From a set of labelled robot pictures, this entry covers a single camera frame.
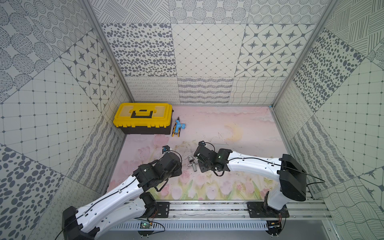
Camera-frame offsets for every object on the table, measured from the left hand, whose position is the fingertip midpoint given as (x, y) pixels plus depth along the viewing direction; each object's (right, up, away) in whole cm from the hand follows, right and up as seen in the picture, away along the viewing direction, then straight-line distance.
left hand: (179, 164), depth 75 cm
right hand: (+13, -2, +7) cm, 15 cm away
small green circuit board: (-17, -29, -4) cm, 33 cm away
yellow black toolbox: (-24, +23, +14) cm, 36 cm away
